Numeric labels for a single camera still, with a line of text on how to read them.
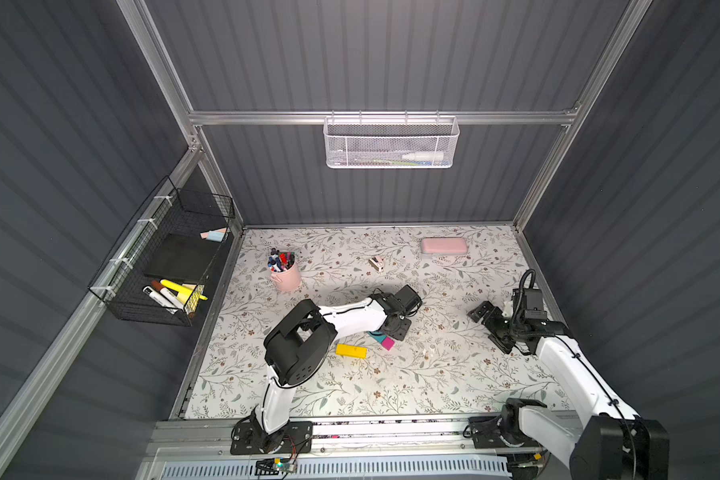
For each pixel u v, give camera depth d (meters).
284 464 0.71
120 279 0.62
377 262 1.06
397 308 0.72
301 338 0.54
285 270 0.94
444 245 1.15
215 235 0.81
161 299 0.67
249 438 0.72
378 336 0.81
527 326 0.61
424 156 0.87
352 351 0.87
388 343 0.89
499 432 0.73
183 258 0.74
